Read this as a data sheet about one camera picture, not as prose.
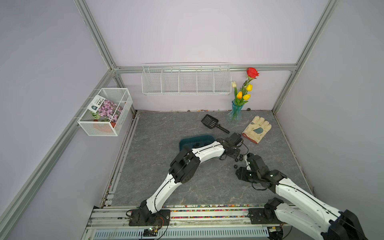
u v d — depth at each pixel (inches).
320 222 17.2
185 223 28.6
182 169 22.8
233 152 34.2
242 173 29.0
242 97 35.1
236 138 30.2
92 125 29.1
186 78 39.0
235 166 35.9
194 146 39.0
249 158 26.1
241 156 37.1
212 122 45.0
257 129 42.6
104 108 29.0
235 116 42.9
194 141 40.1
